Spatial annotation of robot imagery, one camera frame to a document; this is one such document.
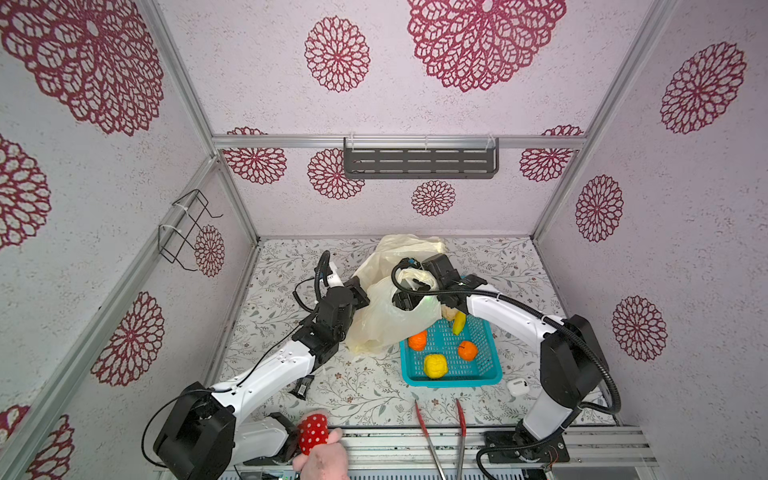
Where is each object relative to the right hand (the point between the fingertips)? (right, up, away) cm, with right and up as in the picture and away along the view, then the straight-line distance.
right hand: (394, 299), depth 84 cm
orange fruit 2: (+21, -15, +1) cm, 26 cm away
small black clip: (-25, -23, -4) cm, 35 cm away
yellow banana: (+21, -9, +10) cm, 25 cm away
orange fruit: (+7, -13, +3) cm, 15 cm away
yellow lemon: (+11, -18, -2) cm, 22 cm away
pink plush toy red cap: (-17, -33, -18) cm, 41 cm away
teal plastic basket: (+16, -19, +5) cm, 26 cm away
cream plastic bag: (-4, -5, -11) cm, 13 cm away
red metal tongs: (+17, -34, -8) cm, 39 cm away
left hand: (-10, +5, -3) cm, 11 cm away
